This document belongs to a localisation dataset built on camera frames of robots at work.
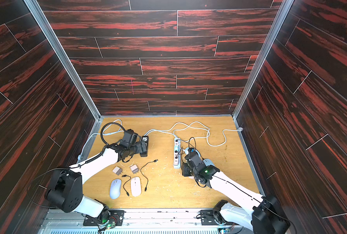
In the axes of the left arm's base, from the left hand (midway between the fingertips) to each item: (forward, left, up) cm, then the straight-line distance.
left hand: (142, 146), depth 91 cm
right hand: (-11, -29, -2) cm, 31 cm away
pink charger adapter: (-13, +14, -7) cm, 21 cm away
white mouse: (-22, +13, -7) cm, 27 cm away
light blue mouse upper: (+2, -29, -8) cm, 30 cm away
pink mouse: (-22, +1, -7) cm, 24 cm away
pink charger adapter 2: (-12, +4, -7) cm, 15 cm away
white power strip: (-3, -22, -2) cm, 23 cm away
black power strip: (-4, -4, +7) cm, 9 cm away
